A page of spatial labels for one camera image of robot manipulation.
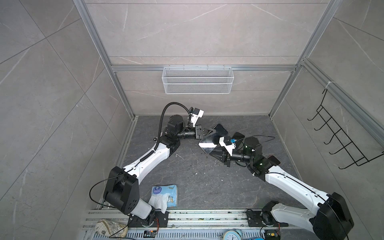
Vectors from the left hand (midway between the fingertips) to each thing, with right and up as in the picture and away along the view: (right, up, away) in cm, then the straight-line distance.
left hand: (217, 131), depth 67 cm
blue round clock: (+8, -47, -1) cm, 47 cm away
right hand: (-2, -10, +4) cm, 11 cm away
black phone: (-4, -5, +1) cm, 6 cm away
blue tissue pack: (-26, -34, +8) cm, 43 cm away
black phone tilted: (+21, -4, +40) cm, 46 cm away
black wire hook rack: (+53, -5, -5) cm, 54 cm away
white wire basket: (-9, +34, +34) cm, 49 cm away
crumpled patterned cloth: (-49, -45, +1) cm, 67 cm away
